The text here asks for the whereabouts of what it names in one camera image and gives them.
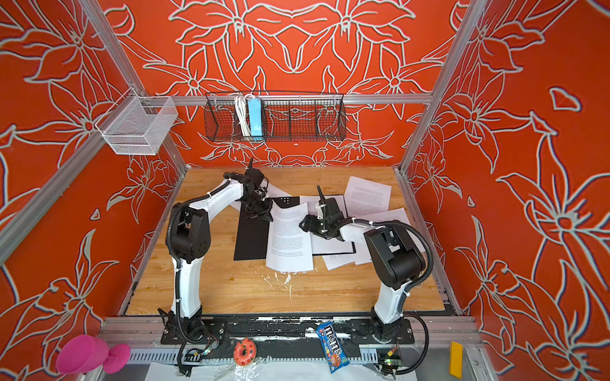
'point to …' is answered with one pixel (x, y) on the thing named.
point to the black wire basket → (272, 117)
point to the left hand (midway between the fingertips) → (273, 217)
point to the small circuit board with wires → (391, 364)
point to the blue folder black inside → (342, 252)
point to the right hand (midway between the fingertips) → (302, 225)
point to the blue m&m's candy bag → (333, 350)
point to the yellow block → (456, 359)
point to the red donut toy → (245, 352)
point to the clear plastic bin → (136, 125)
